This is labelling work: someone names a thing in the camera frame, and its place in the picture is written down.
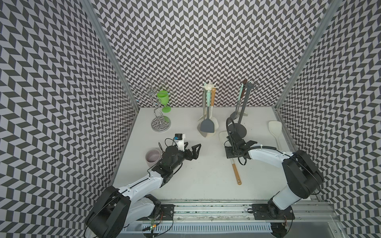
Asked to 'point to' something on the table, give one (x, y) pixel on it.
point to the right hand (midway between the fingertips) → (231, 153)
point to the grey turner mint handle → (207, 125)
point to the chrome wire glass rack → (160, 123)
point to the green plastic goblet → (163, 96)
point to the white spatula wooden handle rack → (211, 116)
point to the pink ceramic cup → (152, 156)
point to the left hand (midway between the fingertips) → (194, 145)
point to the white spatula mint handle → (239, 113)
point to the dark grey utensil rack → (240, 128)
